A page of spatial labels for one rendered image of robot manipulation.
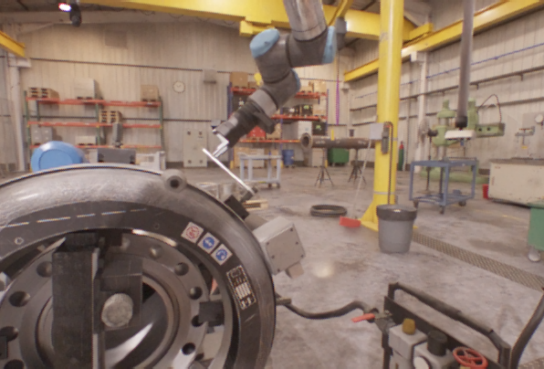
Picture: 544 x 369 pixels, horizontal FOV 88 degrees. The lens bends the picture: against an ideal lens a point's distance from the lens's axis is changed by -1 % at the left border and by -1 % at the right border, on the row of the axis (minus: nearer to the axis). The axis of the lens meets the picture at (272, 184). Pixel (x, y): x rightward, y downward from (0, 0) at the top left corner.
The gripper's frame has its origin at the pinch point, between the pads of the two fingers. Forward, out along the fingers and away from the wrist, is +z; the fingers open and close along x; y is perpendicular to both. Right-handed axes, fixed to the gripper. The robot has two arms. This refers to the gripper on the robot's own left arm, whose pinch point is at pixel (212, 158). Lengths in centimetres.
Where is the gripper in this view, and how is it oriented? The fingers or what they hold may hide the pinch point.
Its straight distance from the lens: 86.6
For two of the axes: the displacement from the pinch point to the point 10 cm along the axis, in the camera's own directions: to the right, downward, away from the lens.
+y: -7.0, -5.9, 4.0
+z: -7.0, 6.8, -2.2
